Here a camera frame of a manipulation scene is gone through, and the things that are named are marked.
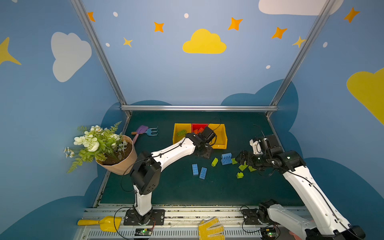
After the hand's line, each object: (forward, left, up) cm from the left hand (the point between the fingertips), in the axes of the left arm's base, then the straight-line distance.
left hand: (207, 152), depth 86 cm
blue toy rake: (+24, +42, -11) cm, 49 cm away
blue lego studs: (-6, +7, -11) cm, 14 cm away
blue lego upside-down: (-8, +2, -10) cm, 13 cm away
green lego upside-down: (+23, +17, -12) cm, 31 cm away
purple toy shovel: (+24, +47, -10) cm, 54 cm away
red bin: (+23, +5, -4) cm, 24 cm away
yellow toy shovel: (-35, +48, -10) cm, 60 cm away
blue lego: (+1, -13, -11) cm, 18 cm away
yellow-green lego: (-1, -5, -10) cm, 11 cm away
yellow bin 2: (+17, -11, -13) cm, 24 cm away
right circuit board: (-37, -28, -11) cm, 48 cm away
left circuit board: (-38, +32, -11) cm, 51 cm away
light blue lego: (+3, -14, -10) cm, 18 cm away
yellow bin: (+24, +19, -7) cm, 32 cm away
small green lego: (-9, -20, -10) cm, 24 cm away
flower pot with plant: (-3, +52, +4) cm, 52 cm away
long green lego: (-4, -22, -10) cm, 24 cm away
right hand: (-8, -17, +9) cm, 21 cm away
